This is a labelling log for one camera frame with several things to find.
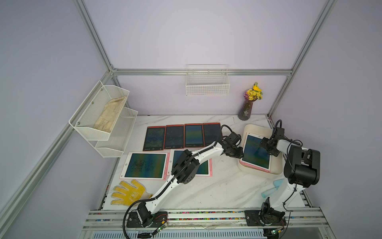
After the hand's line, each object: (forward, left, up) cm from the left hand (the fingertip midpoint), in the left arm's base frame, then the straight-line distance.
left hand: (241, 156), depth 93 cm
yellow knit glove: (-23, +65, -3) cm, 69 cm away
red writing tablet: (+16, +59, -3) cm, 61 cm away
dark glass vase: (+35, -8, +6) cm, 36 cm away
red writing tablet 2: (+18, +45, -3) cm, 49 cm away
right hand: (+7, -20, -2) cm, 21 cm away
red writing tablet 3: (+19, +31, -4) cm, 37 cm away
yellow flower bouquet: (+37, -11, +21) cm, 44 cm away
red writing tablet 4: (+20, +17, -1) cm, 26 cm away
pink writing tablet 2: (-7, +24, -3) cm, 25 cm away
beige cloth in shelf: (+11, +77, +27) cm, 82 cm away
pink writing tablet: (-5, +62, -3) cm, 62 cm away
